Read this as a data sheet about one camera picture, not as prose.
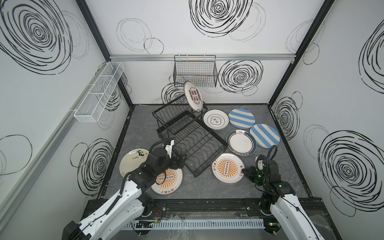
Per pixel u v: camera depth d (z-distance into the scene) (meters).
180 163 0.69
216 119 1.11
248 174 0.73
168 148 0.69
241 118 1.12
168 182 0.82
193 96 0.87
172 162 0.68
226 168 0.87
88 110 0.71
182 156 0.75
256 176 0.73
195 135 1.01
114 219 0.46
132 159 0.91
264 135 1.02
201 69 0.96
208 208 0.75
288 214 0.52
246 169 0.83
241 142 0.97
